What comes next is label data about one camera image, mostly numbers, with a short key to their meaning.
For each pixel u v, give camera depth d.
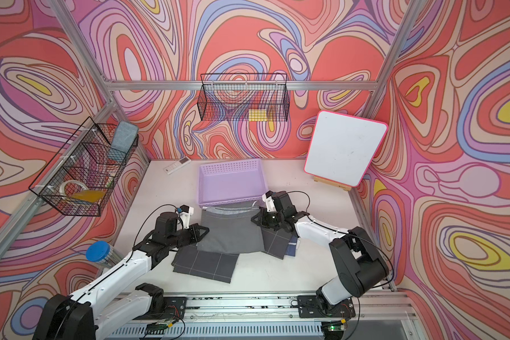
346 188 1.03
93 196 0.68
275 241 0.88
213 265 0.82
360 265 0.44
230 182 1.11
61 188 0.66
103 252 0.68
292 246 0.87
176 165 1.16
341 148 0.99
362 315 0.71
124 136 0.81
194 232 0.73
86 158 0.77
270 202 0.82
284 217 0.69
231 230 0.88
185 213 0.77
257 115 0.82
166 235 0.65
